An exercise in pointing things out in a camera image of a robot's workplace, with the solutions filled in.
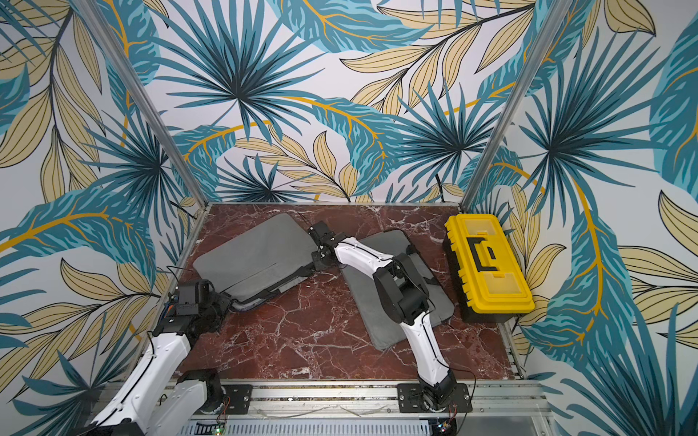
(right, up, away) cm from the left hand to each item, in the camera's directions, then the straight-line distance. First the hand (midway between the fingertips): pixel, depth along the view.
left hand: (229, 303), depth 84 cm
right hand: (+28, +12, +15) cm, 34 cm away
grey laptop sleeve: (+47, -6, +2) cm, 47 cm away
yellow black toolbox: (+79, +7, -5) cm, 79 cm away
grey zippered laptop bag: (+6, +12, +12) cm, 17 cm away
